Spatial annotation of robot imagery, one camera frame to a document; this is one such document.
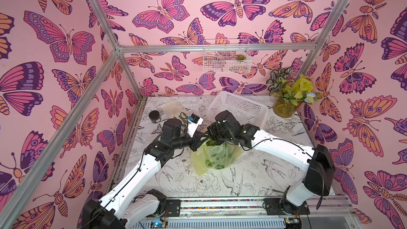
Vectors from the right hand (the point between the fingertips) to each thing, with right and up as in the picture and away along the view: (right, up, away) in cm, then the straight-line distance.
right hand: (202, 128), depth 77 cm
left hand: (+3, -3, -4) cm, 5 cm away
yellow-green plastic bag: (+2, -13, -2) cm, 13 cm away
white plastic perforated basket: (+29, +8, +33) cm, 44 cm away
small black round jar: (-33, +5, +27) cm, 43 cm away
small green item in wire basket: (+22, +40, +16) cm, 48 cm away
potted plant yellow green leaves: (+49, +20, +15) cm, 55 cm away
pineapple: (+4, -7, +1) cm, 8 cm away
